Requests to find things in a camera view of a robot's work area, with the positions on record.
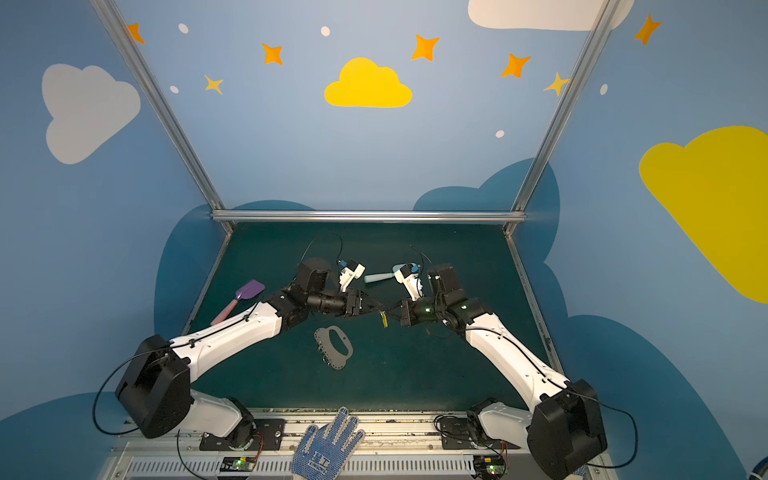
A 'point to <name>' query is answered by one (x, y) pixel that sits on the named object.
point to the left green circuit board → (237, 464)
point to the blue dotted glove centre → (323, 453)
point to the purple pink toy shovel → (246, 291)
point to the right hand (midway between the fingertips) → (390, 309)
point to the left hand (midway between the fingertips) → (380, 310)
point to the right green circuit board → (489, 467)
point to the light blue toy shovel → (383, 276)
